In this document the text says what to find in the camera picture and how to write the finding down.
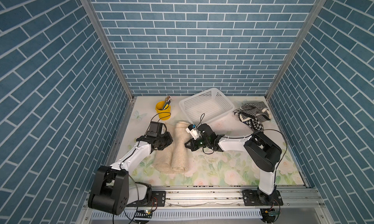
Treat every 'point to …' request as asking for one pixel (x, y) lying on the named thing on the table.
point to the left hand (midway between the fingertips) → (177, 139)
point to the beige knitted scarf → (175, 157)
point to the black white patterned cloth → (253, 114)
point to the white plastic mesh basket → (208, 106)
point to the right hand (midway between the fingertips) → (185, 146)
